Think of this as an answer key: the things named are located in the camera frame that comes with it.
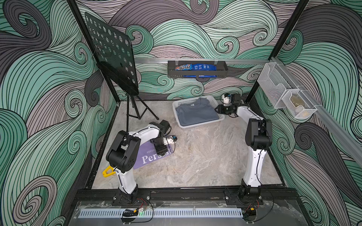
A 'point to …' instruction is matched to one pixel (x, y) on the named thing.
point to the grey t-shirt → (201, 112)
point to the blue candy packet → (196, 67)
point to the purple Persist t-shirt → (147, 153)
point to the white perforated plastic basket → (187, 101)
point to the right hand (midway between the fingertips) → (220, 109)
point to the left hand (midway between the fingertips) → (161, 147)
